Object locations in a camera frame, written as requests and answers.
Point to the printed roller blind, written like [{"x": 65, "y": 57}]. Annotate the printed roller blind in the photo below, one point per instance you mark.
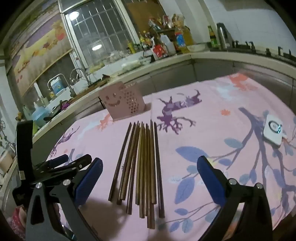
[{"x": 39, "y": 51}]

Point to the blue plastic lidded container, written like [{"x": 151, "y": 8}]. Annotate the blue plastic lidded container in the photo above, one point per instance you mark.
[{"x": 40, "y": 113}]

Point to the green glass bottle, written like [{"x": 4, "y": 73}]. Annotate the green glass bottle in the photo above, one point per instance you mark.
[{"x": 213, "y": 37}]

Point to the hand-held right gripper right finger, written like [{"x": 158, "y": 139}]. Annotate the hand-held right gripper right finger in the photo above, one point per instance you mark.
[{"x": 210, "y": 183}]

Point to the large cooking oil bottle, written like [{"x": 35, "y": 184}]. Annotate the large cooking oil bottle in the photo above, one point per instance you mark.
[{"x": 182, "y": 40}]

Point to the purple cloth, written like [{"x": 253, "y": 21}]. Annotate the purple cloth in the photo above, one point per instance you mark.
[{"x": 65, "y": 106}]

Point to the wooden cutting board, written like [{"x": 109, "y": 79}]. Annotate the wooden cutting board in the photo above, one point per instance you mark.
[{"x": 92, "y": 87}]

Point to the steel kettle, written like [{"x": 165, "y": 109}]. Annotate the steel kettle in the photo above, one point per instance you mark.
[{"x": 222, "y": 36}]

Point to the brown wooden board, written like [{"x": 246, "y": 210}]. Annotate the brown wooden board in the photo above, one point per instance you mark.
[{"x": 145, "y": 11}]

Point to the black pan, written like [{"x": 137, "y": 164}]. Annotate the black pan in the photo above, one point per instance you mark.
[{"x": 54, "y": 112}]

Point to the black gas stove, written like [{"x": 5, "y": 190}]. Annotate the black gas stove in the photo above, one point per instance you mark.
[{"x": 266, "y": 49}]

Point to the yellow dish soap bottle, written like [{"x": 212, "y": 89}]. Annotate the yellow dish soap bottle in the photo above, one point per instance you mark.
[{"x": 51, "y": 94}]

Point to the bundle of wooden chopsticks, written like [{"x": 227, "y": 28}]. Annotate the bundle of wooden chopsticks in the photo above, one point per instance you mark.
[{"x": 141, "y": 162}]

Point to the group of condiment bottles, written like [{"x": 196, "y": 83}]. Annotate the group of condiment bottles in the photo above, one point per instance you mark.
[{"x": 166, "y": 22}]

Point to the white jug blue label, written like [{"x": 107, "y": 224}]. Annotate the white jug blue label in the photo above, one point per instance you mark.
[{"x": 57, "y": 87}]

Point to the pink smiley utensil holder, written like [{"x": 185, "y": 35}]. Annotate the pink smiley utensil holder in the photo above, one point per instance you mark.
[{"x": 115, "y": 102}]

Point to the person's left forearm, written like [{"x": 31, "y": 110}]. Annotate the person's left forearm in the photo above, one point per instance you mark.
[{"x": 17, "y": 222}]

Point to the row of condiment bottles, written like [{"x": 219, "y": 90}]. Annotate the row of condiment bottles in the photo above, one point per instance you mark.
[{"x": 143, "y": 41}]

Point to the white plastic jug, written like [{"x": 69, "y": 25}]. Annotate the white plastic jug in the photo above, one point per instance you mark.
[{"x": 167, "y": 45}]

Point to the chrome faucet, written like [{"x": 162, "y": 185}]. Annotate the chrome faucet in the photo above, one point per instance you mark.
[
  {"x": 87, "y": 77},
  {"x": 69, "y": 85}
]

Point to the red packet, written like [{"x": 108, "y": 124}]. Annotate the red packet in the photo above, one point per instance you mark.
[{"x": 159, "y": 51}]

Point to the pink printed tablecloth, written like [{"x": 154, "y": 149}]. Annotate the pink printed tablecloth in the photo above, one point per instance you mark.
[{"x": 208, "y": 115}]

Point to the barred window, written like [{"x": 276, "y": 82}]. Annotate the barred window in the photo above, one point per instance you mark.
[{"x": 99, "y": 30}]

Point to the white plastic bag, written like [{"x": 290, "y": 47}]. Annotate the white plastic bag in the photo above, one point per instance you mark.
[{"x": 130, "y": 64}]

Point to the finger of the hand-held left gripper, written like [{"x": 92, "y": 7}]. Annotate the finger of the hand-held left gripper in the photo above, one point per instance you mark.
[
  {"x": 59, "y": 160},
  {"x": 81, "y": 162}
]

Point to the white bowl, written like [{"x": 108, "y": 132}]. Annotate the white bowl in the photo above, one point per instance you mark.
[{"x": 195, "y": 48}]

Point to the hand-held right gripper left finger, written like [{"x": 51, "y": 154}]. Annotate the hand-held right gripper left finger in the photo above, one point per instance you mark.
[{"x": 89, "y": 183}]

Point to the white square device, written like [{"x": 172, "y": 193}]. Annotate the white square device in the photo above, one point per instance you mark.
[{"x": 272, "y": 132}]

